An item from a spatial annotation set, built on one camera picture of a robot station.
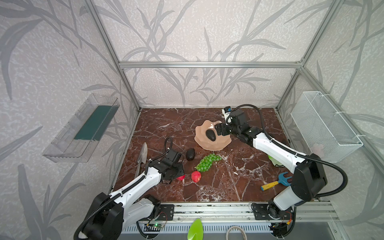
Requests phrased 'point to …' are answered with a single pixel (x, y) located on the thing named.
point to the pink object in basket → (318, 149)
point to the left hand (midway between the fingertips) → (184, 167)
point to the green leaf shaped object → (195, 231)
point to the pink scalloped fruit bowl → (202, 141)
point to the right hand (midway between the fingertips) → (221, 119)
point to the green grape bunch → (204, 164)
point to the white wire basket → (325, 133)
